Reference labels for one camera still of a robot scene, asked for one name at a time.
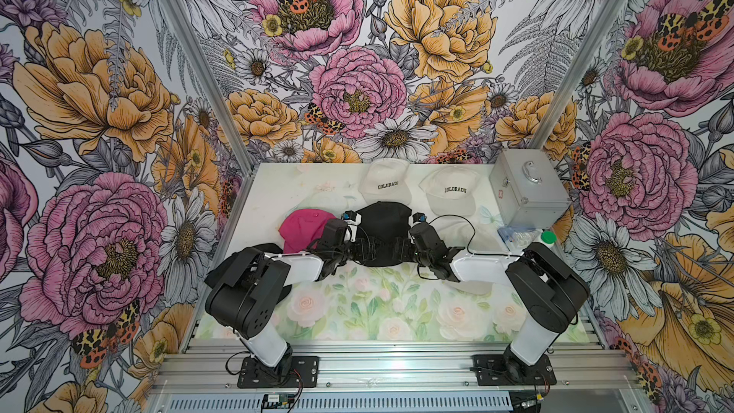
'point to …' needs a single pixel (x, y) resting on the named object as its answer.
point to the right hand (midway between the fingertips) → (399, 251)
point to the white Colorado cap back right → (451, 191)
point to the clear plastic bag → (517, 237)
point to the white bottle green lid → (549, 238)
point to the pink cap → (302, 228)
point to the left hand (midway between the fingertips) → (370, 250)
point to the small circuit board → (278, 401)
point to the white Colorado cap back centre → (385, 180)
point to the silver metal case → (528, 192)
